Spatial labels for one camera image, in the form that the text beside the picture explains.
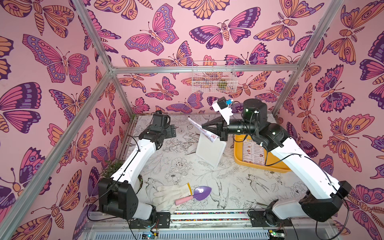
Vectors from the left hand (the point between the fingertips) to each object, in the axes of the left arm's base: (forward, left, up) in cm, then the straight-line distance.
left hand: (166, 128), depth 85 cm
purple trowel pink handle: (-29, -19, -21) cm, 41 cm away
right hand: (-16, -20, +21) cm, 34 cm away
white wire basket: (+32, -28, +13) cm, 45 cm away
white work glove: (-31, 0, -21) cm, 37 cm away
